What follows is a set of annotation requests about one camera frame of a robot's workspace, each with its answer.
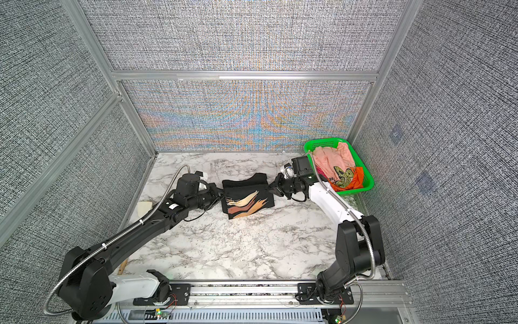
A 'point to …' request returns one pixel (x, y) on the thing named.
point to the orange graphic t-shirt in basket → (349, 179)
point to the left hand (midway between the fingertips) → (229, 188)
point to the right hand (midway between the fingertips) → (265, 184)
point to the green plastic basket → (368, 182)
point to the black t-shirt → (246, 196)
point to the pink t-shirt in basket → (327, 158)
